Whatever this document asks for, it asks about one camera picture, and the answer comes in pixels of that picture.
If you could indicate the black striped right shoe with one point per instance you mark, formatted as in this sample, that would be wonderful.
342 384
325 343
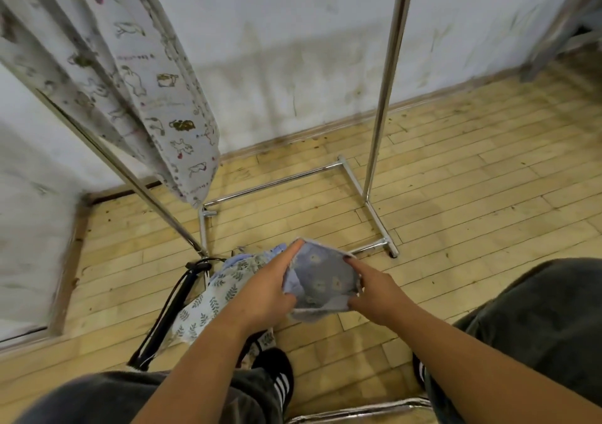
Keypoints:
418 372

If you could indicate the person's left hand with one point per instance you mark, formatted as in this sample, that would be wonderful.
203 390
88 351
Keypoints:
263 301

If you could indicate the person's right forearm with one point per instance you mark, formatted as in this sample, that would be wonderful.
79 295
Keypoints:
494 376

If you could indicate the person's right hand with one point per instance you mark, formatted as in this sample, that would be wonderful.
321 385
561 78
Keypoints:
381 296

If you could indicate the chrome clothes rack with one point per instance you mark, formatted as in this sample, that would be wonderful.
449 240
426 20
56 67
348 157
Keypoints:
390 61

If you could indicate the person's left forearm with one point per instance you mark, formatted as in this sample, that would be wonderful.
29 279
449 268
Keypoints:
188 381

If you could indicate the chrome chair frame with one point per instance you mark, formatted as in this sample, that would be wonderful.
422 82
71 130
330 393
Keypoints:
357 409

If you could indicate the grey metal furniture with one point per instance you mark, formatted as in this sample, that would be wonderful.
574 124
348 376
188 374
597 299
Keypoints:
564 19

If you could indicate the black striped shoe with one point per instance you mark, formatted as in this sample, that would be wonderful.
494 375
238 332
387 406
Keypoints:
277 367
418 372

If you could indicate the blue floral bag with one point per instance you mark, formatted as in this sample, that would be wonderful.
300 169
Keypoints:
278 249

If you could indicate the black striped left shoe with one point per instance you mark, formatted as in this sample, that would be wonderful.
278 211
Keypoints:
277 367

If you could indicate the black baseboard strip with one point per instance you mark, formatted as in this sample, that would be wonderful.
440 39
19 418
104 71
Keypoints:
127 191

